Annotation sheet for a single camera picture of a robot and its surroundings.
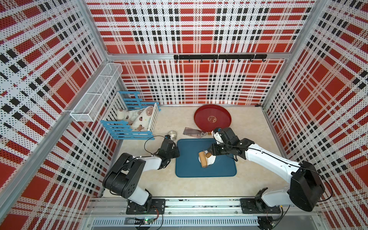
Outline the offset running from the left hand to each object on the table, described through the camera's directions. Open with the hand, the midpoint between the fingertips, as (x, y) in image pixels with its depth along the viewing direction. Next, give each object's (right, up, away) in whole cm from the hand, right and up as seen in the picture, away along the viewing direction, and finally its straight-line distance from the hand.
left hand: (180, 149), depth 95 cm
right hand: (+20, +2, -13) cm, 24 cm away
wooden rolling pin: (+15, -3, -7) cm, 17 cm away
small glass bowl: (-6, +9, +7) cm, 13 cm away
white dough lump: (+20, -5, -7) cm, 22 cm away
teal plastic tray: (+6, -8, -7) cm, 12 cm away
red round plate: (+22, +22, +16) cm, 35 cm away
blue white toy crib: (-41, +13, +3) cm, 43 cm away
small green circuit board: (-16, -30, -26) cm, 43 cm away
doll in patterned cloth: (-32, +21, +9) cm, 39 cm away
